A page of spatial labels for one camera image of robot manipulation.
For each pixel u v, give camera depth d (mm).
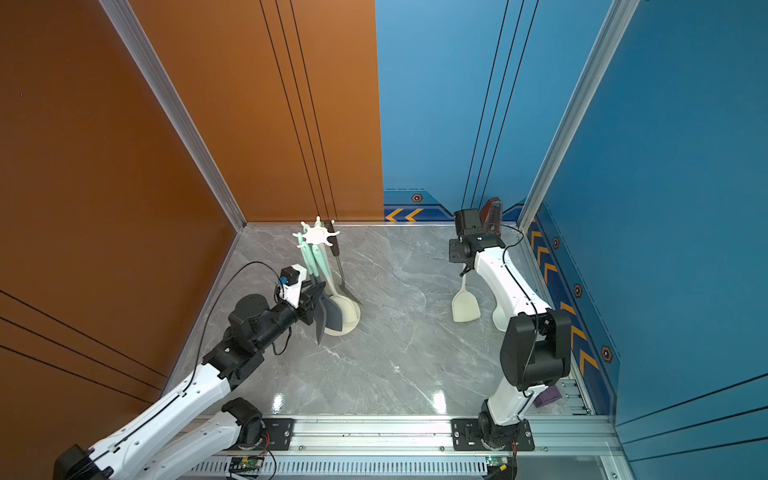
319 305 747
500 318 925
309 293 663
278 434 742
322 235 642
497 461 724
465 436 725
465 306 919
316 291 760
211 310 970
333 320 777
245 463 721
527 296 490
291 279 600
